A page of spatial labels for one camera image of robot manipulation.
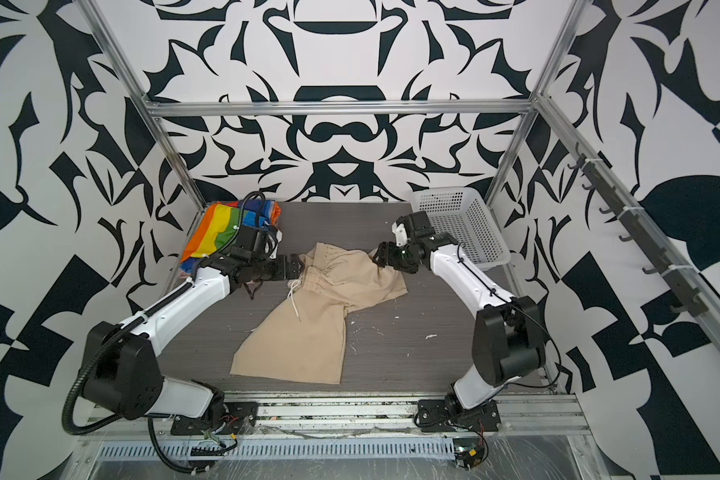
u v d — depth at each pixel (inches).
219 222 41.2
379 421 29.3
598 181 25.4
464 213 45.3
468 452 28.1
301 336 34.5
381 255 31.1
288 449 25.5
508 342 17.6
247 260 25.8
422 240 25.1
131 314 35.1
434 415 29.2
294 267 31.0
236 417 28.7
